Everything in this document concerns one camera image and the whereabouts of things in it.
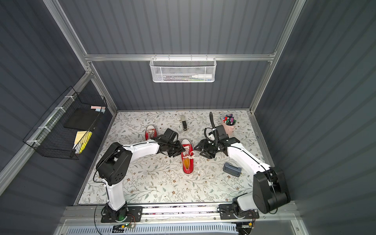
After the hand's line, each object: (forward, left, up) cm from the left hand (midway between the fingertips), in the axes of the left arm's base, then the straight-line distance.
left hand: (185, 150), depth 92 cm
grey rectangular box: (-12, -28, -1) cm, 30 cm away
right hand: (-5, -8, +9) cm, 13 cm away
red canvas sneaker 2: (-3, -2, +2) cm, 4 cm away
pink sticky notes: (+16, +50, +22) cm, 57 cm away
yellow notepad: (-12, +44, +29) cm, 54 cm away
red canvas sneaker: (+15, +24, 0) cm, 29 cm away
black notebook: (+6, +55, +24) cm, 60 cm away
